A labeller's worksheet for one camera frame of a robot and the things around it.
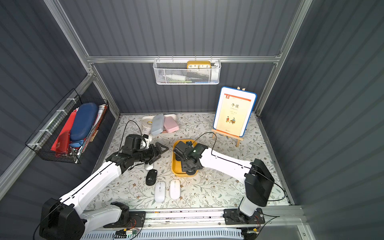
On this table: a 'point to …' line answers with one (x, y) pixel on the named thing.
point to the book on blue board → (234, 110)
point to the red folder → (62, 144)
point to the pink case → (170, 125)
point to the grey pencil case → (157, 126)
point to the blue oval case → (84, 120)
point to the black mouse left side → (151, 177)
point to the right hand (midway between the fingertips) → (190, 165)
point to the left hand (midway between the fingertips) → (165, 152)
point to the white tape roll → (146, 124)
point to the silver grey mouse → (148, 167)
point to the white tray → (173, 115)
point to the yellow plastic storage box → (176, 167)
